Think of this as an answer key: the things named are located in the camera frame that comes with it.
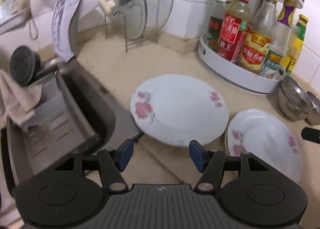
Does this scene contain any purple label clear bottle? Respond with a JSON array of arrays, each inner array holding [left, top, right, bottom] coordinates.
[[268, 0, 297, 57]]

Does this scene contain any white round condiment tray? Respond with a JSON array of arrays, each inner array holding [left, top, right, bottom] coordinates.
[[198, 0, 304, 96]]

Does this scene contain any black round sink plug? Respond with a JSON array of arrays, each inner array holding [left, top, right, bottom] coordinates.
[[10, 45, 41, 86]]

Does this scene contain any green white label bottle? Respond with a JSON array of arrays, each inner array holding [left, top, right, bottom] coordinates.
[[258, 50, 284, 79]]

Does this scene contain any large white floral plate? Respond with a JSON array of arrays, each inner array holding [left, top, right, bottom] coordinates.
[[130, 74, 229, 147]]

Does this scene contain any metal wire lid rack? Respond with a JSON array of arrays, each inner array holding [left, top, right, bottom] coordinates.
[[105, 0, 158, 51]]

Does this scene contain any grey plastic sink tray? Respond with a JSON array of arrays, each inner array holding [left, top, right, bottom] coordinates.
[[7, 73, 100, 184]]

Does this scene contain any beige dish cloth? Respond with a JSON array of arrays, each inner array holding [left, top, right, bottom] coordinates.
[[1, 69, 42, 129]]

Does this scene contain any yellow label vinegar bottle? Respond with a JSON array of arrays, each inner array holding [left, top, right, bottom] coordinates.
[[237, 0, 278, 74]]

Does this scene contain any steel bowl stack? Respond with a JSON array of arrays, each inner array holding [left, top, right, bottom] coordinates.
[[277, 75, 319, 126]]

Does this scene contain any red label soy sauce bottle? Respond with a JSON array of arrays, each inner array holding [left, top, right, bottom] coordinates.
[[216, 0, 252, 63]]

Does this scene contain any yellow label oil bottle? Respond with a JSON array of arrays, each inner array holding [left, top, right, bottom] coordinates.
[[281, 14, 309, 75]]

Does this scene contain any cream knob lid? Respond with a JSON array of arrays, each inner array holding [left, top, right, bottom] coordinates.
[[98, 0, 116, 16]]

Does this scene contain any small white floral plate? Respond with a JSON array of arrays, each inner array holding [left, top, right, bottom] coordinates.
[[225, 109, 303, 183]]

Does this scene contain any green label glass bottle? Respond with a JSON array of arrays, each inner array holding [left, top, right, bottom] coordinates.
[[208, 0, 232, 51]]

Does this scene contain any steel kitchen sink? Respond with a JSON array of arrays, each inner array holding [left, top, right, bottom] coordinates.
[[1, 60, 142, 191]]

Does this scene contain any glass pot lid black knob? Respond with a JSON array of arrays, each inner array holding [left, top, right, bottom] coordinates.
[[102, 0, 148, 41]]

